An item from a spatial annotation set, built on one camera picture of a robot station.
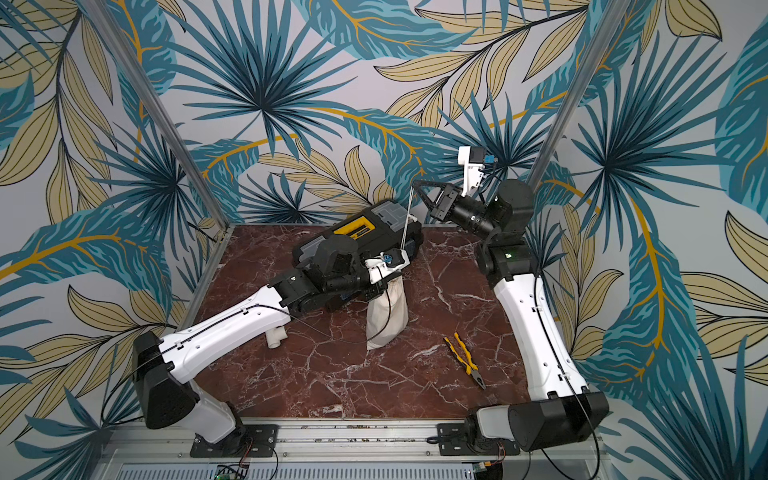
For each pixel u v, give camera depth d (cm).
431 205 58
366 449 73
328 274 53
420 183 59
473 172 54
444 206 53
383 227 96
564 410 37
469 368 84
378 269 57
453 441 73
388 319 76
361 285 60
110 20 69
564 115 86
